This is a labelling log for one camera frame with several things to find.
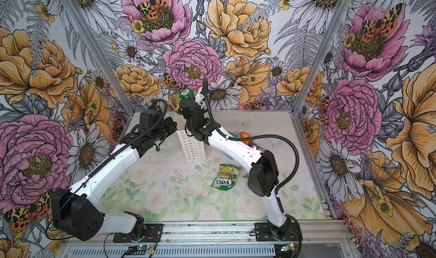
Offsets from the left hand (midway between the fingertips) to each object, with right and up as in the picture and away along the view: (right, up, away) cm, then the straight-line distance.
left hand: (177, 128), depth 81 cm
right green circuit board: (+48, -50, -10) cm, 70 cm away
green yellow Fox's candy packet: (+23, -25, +2) cm, 34 cm away
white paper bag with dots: (+6, -11, +8) cm, 15 cm away
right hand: (+5, +11, -3) cm, 13 cm away
